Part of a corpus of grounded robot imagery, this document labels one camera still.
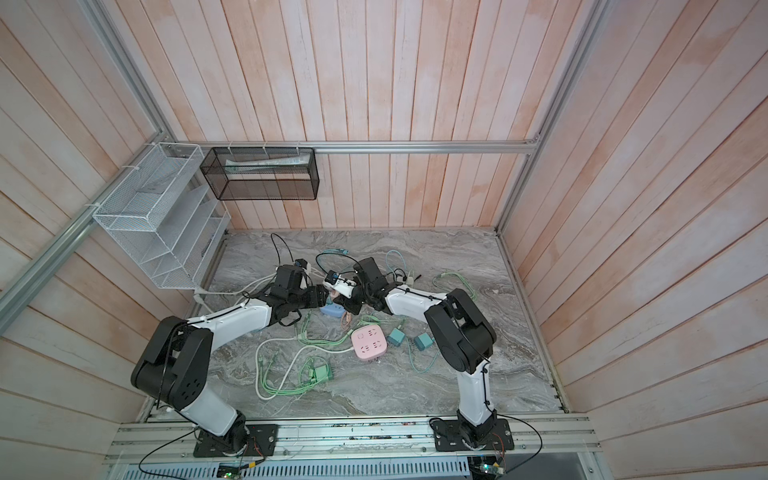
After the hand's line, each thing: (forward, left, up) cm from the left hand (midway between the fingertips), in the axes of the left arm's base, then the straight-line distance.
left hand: (320, 298), depth 94 cm
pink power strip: (-13, -16, -3) cm, 21 cm away
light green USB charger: (-22, -3, -3) cm, 22 cm away
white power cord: (+10, +23, -5) cm, 25 cm away
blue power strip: (-2, -4, -4) cm, 6 cm away
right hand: (+1, -6, +1) cm, 6 cm away
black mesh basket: (+39, +22, +20) cm, 49 cm away
